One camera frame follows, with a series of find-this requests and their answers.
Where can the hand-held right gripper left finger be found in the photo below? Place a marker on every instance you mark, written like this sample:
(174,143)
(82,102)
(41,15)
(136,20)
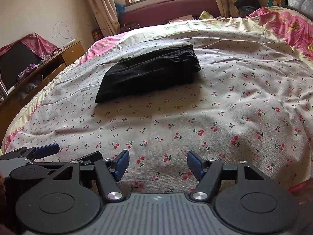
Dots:
(121,164)

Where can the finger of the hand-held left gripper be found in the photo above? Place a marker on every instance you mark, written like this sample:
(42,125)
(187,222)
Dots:
(93,158)
(47,150)

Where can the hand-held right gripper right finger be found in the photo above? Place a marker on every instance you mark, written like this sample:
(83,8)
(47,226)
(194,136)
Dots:
(195,164)

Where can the black pants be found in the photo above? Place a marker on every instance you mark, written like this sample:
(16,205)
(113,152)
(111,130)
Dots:
(146,71)

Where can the cherry print bed sheet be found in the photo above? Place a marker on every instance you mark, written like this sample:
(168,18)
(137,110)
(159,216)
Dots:
(195,98)

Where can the silver metal tube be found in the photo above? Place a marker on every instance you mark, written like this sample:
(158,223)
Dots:
(3,89)

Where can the purple cloth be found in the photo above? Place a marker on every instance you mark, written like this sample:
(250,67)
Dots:
(29,69)

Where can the black television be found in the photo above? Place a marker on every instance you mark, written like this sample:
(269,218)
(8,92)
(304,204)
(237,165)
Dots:
(17,56)

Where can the wooden TV cabinet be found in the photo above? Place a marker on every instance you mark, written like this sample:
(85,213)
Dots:
(73,51)

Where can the pink cloth cover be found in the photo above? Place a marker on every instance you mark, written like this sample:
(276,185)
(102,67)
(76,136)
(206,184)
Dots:
(41,44)

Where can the cardboard and papers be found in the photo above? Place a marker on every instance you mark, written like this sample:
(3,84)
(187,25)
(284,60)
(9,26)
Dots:
(181,19)

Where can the yellow-green plastic bag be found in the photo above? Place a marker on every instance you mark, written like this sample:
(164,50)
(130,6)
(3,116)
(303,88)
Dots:
(206,15)

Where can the blue plastic bag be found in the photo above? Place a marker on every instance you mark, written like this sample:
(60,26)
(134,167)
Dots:
(119,9)

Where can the maroon window bench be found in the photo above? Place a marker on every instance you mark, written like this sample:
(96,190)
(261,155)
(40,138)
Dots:
(171,7)

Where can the pink fruit print quilt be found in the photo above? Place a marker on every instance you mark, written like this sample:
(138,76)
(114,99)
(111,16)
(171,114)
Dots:
(288,27)

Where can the black bag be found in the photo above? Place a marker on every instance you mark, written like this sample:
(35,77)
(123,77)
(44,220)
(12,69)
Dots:
(247,3)

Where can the dark wooden headboard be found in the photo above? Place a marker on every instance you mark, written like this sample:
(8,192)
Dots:
(298,0)

